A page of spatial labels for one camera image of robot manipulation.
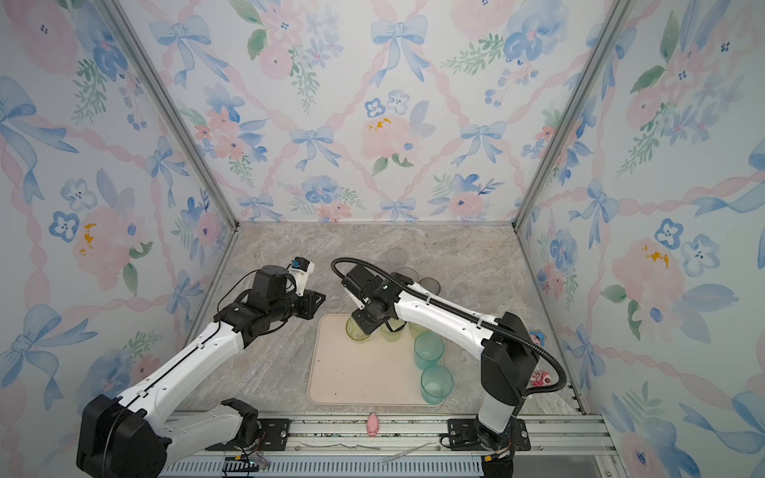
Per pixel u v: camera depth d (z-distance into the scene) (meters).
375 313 0.67
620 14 0.69
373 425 0.75
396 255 1.09
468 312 0.49
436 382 0.81
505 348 0.43
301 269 0.71
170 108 0.86
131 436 0.38
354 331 0.74
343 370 0.84
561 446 0.76
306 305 0.71
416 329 0.53
